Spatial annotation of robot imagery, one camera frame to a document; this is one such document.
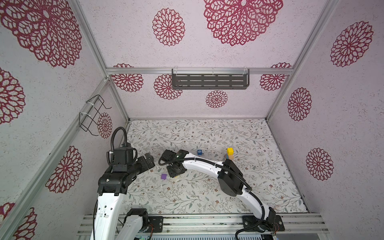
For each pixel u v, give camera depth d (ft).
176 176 2.67
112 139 1.66
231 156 2.87
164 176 2.95
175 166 2.17
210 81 3.28
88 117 2.45
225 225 2.50
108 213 1.34
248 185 2.88
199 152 3.28
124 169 1.64
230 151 2.87
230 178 1.82
